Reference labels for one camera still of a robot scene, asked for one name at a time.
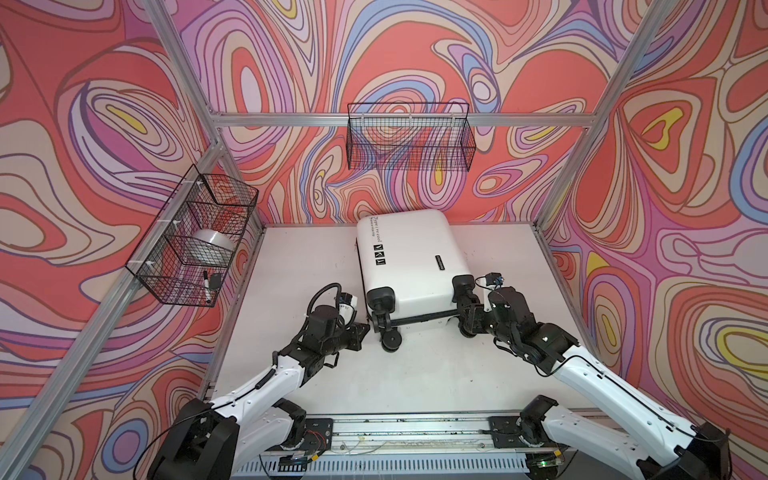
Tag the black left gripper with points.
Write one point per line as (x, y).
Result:
(355, 335)

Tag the black white suitcase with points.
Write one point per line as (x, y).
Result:
(411, 268)

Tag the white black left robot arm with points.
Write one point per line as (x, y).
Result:
(210, 440)

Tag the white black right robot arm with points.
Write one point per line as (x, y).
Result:
(650, 442)

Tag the black marker pen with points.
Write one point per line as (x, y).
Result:
(206, 287)

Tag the silver tape roll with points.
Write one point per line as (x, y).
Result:
(210, 248)

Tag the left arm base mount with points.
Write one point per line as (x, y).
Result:
(314, 435)

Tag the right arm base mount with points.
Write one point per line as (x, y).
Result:
(511, 432)

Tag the aluminium front rail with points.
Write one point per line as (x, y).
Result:
(395, 444)

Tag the black wire basket left wall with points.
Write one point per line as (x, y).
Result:
(186, 256)

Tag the black wire basket wall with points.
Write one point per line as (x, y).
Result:
(186, 256)
(415, 136)

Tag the black wire basket back wall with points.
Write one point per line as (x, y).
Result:
(415, 136)

